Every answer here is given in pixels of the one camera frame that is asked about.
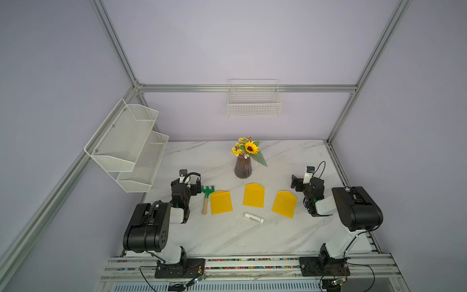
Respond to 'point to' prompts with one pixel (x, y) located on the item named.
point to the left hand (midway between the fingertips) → (188, 180)
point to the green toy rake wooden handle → (207, 191)
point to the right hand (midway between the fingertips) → (302, 177)
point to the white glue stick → (258, 219)
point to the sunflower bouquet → (246, 148)
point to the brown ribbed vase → (242, 168)
